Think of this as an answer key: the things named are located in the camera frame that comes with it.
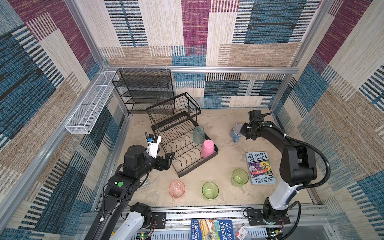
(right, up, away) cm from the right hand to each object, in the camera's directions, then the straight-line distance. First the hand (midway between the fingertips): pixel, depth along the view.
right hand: (244, 133), depth 96 cm
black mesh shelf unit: (-67, +32, +12) cm, 75 cm away
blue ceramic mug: (-7, +1, -3) cm, 7 cm away
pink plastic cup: (-24, -8, -8) cm, 27 cm away
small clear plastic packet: (-10, -43, -27) cm, 52 cm away
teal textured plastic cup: (-29, -1, +1) cm, 29 cm away
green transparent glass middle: (-23, -30, -14) cm, 40 cm away
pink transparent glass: (-41, -30, -13) cm, 52 cm away
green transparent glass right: (-6, -24, -11) cm, 27 cm away
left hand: (-44, -7, -26) cm, 52 cm away
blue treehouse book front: (-24, -42, -27) cm, 55 cm away
